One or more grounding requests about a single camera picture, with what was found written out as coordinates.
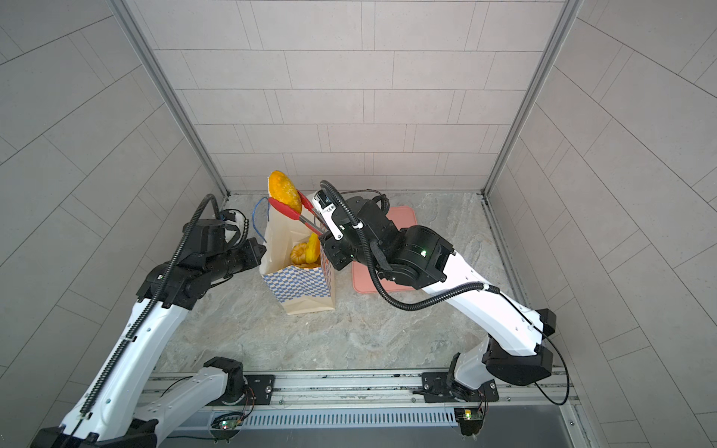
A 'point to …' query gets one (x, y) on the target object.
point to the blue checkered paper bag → (299, 289)
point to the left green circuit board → (228, 425)
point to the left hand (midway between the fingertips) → (274, 244)
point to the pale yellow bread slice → (298, 253)
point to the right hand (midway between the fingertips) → (324, 237)
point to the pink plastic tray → (363, 280)
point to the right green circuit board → (471, 414)
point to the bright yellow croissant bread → (313, 251)
